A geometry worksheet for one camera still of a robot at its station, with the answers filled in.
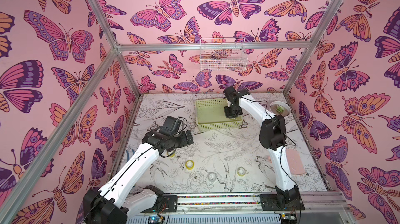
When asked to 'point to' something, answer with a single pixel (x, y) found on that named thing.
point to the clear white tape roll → (212, 176)
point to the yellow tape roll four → (189, 164)
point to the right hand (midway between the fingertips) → (226, 117)
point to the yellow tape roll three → (172, 156)
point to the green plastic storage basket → (210, 114)
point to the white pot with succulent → (280, 108)
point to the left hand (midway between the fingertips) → (187, 139)
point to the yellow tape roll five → (241, 171)
